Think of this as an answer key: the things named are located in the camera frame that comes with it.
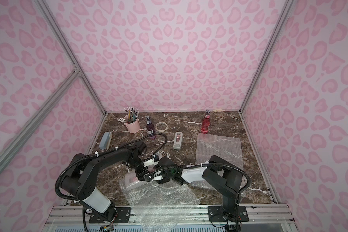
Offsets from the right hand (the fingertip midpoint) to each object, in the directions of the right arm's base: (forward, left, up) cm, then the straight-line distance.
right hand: (158, 169), depth 88 cm
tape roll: (+34, +2, -1) cm, 34 cm away
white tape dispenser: (+19, -12, +3) cm, 23 cm away
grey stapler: (+18, +37, +4) cm, 41 cm away
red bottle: (-8, +11, +5) cm, 14 cm away
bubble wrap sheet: (-20, -4, 0) cm, 21 cm away
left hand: (-4, +5, 0) cm, 6 cm away
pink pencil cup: (+28, +20, +5) cm, 35 cm away
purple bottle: (+23, +6, +11) cm, 27 cm away
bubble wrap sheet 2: (+16, -45, -2) cm, 48 cm away
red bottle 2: (+32, -31, +7) cm, 45 cm away
